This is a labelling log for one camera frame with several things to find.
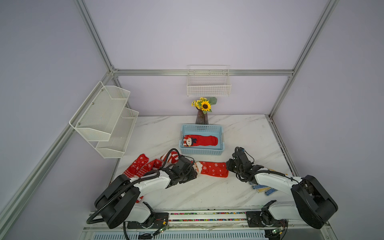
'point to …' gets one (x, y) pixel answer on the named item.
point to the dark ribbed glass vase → (201, 118)
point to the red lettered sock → (136, 165)
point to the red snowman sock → (194, 140)
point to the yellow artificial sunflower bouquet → (204, 104)
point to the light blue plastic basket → (202, 130)
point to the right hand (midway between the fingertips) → (228, 164)
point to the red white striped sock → (173, 157)
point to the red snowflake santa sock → (216, 169)
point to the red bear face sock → (156, 164)
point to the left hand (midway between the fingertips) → (194, 175)
